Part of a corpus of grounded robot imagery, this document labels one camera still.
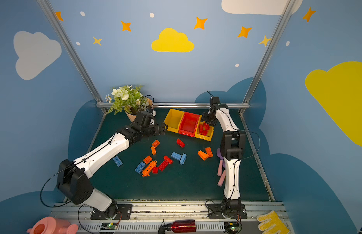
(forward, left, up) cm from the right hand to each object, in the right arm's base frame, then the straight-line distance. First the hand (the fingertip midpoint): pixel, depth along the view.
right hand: (205, 120), depth 102 cm
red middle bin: (+3, +11, -9) cm, 15 cm away
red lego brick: (-16, +16, -8) cm, 24 cm away
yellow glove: (-57, -33, -9) cm, 67 cm away
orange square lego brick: (-16, +34, -9) cm, 39 cm away
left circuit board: (-64, +49, -9) cm, 82 cm away
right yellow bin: (-5, -5, -9) cm, 11 cm away
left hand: (-18, +26, +12) cm, 34 cm away
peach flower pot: (-6, +49, +6) cm, 50 cm away
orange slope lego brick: (-24, +1, -8) cm, 25 cm away
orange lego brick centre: (-28, +37, -8) cm, 47 cm away
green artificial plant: (-1, +50, +19) cm, 53 cm away
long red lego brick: (-31, +26, -8) cm, 41 cm away
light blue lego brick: (-25, +19, -8) cm, 33 cm away
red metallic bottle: (-63, +14, -4) cm, 65 cm away
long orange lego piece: (-37, +36, -8) cm, 52 cm away
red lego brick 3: (-4, -1, -10) cm, 11 cm away
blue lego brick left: (-34, +41, -8) cm, 54 cm away
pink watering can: (-66, +69, +3) cm, 96 cm away
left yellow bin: (+8, +24, -9) cm, 27 cm away
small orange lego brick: (-23, +34, -7) cm, 42 cm away
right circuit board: (-61, -12, -11) cm, 63 cm away
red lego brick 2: (-2, +2, -8) cm, 9 cm away
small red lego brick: (-36, +31, -8) cm, 48 cm away
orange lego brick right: (-21, -3, -9) cm, 22 cm away
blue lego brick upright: (-27, +15, -8) cm, 32 cm away
